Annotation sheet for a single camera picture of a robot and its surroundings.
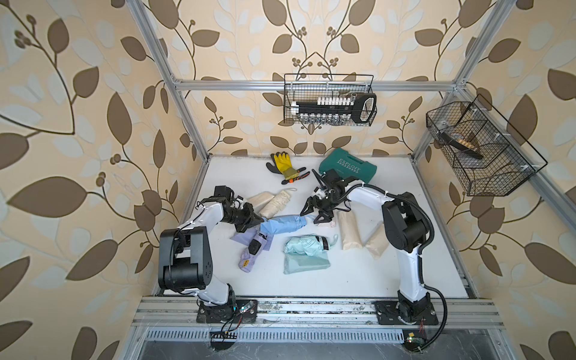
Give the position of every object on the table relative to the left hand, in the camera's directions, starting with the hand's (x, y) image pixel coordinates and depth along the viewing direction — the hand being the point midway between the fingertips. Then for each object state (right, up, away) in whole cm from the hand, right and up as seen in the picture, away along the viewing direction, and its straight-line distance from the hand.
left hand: (259, 217), depth 87 cm
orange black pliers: (+9, +14, +23) cm, 28 cm away
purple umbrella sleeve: (-7, -9, +3) cm, 12 cm away
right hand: (+19, -1, +5) cm, 19 cm away
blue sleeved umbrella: (+9, -3, +3) cm, 10 cm away
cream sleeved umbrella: (+37, -9, +2) cm, 38 cm away
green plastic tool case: (+37, +25, +25) cm, 51 cm away
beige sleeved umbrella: (-2, +5, +13) cm, 14 cm away
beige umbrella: (+6, +4, +11) cm, 13 cm away
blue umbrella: (+20, -2, +10) cm, 23 cm away
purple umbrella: (-3, -13, -3) cm, 14 cm away
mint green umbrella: (+19, -10, -2) cm, 22 cm away
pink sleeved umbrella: (+28, -4, +6) cm, 29 cm away
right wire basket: (+78, +24, -14) cm, 83 cm away
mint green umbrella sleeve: (+15, -17, -3) cm, 23 cm away
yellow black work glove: (+7, +22, +28) cm, 37 cm away
